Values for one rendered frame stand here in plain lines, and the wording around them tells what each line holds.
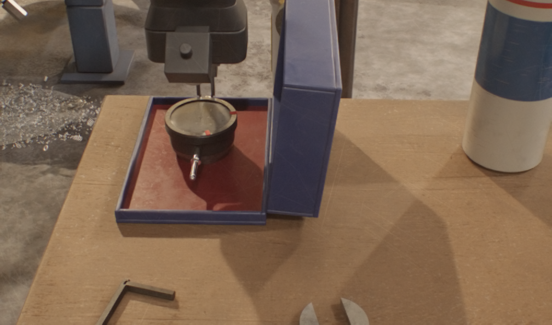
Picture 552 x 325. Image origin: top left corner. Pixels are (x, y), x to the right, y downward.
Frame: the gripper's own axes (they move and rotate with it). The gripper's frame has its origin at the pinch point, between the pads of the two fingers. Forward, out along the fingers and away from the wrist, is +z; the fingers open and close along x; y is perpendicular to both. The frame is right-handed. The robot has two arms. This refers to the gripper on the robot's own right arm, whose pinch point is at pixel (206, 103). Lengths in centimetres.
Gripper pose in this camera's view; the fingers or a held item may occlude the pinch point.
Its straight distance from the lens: 64.4
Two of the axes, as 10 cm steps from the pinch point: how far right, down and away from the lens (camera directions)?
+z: 0.0, 8.1, 5.9
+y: -0.2, 5.9, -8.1
